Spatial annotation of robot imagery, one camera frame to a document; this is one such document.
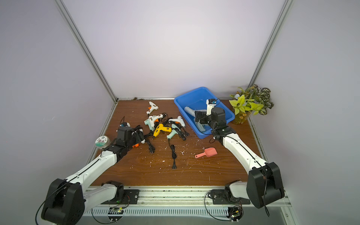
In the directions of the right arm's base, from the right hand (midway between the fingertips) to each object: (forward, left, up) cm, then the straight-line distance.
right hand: (203, 108), depth 81 cm
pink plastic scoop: (-17, -4, -25) cm, 30 cm away
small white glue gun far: (+21, +39, -22) cm, 49 cm away
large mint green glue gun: (+1, 0, -21) cm, 21 cm away
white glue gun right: (+7, +16, -22) cm, 29 cm away
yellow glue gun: (0, +30, -22) cm, 37 cm away
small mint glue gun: (-3, +20, -22) cm, 30 cm away
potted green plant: (+13, -35, -5) cm, 38 cm away
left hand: (-10, +39, -14) cm, 43 cm away
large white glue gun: (+12, +6, -18) cm, 23 cm away
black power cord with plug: (-19, +18, -25) cm, 36 cm away
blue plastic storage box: (+28, -2, -19) cm, 34 cm away
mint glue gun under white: (+3, +37, -20) cm, 42 cm away
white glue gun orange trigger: (+7, +35, -20) cm, 41 cm away
